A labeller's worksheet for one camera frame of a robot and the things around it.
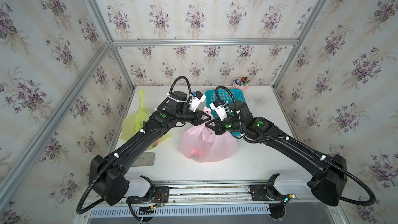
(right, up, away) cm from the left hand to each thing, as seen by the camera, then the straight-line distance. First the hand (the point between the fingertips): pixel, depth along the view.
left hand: (210, 117), depth 71 cm
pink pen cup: (+25, +21, +38) cm, 50 cm away
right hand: (-1, -3, 0) cm, 4 cm away
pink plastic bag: (-4, -16, +10) cm, 19 cm away
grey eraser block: (-34, -24, +11) cm, 43 cm away
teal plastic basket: (+21, +12, +35) cm, 43 cm away
